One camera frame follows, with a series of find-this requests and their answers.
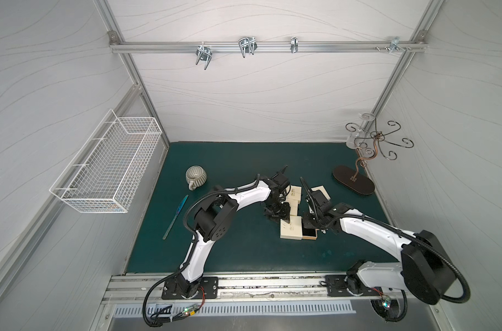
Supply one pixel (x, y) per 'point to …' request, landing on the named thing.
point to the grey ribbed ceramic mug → (196, 176)
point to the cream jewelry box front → (293, 229)
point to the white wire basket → (105, 174)
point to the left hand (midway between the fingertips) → (287, 223)
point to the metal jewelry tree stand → (369, 138)
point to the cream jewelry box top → (323, 191)
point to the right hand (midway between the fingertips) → (306, 218)
